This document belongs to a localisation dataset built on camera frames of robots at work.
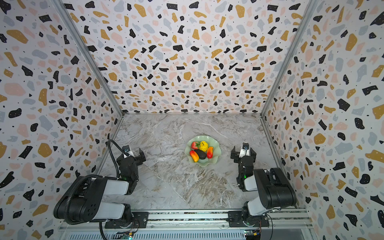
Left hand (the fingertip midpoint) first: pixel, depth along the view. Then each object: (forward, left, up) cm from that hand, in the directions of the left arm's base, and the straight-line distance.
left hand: (131, 149), depth 87 cm
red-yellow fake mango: (-2, -37, -6) cm, 38 cm away
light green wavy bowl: (+9, -48, -6) cm, 49 cm away
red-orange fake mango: (+1, -47, -8) cm, 48 cm away
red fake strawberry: (+4, -36, -4) cm, 37 cm away
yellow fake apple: (+5, -43, -6) cm, 44 cm away
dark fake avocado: (0, -41, -7) cm, 42 cm away
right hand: (+2, -66, +1) cm, 66 cm away
